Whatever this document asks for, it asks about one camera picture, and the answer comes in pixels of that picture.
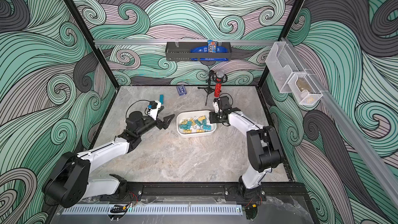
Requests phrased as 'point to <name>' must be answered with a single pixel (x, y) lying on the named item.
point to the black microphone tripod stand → (211, 75)
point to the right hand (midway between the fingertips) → (216, 117)
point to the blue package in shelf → (204, 49)
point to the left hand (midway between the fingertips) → (169, 109)
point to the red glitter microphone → (219, 74)
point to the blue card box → (181, 90)
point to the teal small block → (161, 99)
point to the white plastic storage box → (195, 123)
